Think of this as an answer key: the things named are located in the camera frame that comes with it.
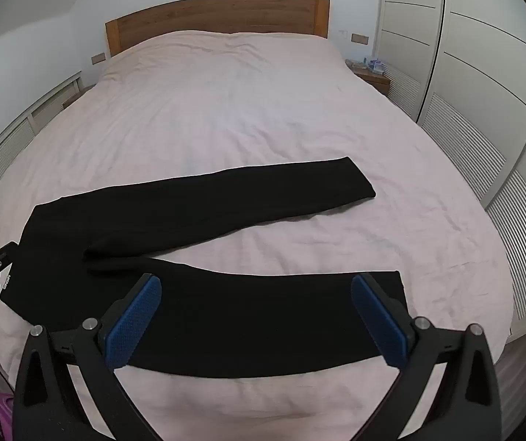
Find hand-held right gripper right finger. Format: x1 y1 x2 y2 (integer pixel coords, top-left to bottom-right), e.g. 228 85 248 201
351 273 502 441

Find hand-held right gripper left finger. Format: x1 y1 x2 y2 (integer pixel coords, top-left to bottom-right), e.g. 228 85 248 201
12 273 172 441

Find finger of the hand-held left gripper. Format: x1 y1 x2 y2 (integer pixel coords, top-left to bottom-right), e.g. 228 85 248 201
0 242 18 277

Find black pants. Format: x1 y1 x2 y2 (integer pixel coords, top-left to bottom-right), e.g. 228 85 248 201
0 157 408 379

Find white louvered radiator cover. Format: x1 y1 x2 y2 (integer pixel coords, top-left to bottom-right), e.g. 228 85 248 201
0 71 83 221

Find pink plastic object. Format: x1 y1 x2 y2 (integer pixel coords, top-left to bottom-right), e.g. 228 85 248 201
0 390 17 441

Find wooden nightstand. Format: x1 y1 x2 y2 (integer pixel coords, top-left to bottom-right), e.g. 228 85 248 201
62 85 95 110
346 58 392 97

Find bed with pink sheet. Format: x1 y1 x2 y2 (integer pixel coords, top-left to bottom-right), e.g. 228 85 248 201
0 31 515 441

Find white wardrobe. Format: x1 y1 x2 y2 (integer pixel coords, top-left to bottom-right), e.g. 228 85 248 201
372 0 526 331

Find wooden headboard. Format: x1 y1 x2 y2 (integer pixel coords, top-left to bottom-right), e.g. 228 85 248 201
105 0 331 58

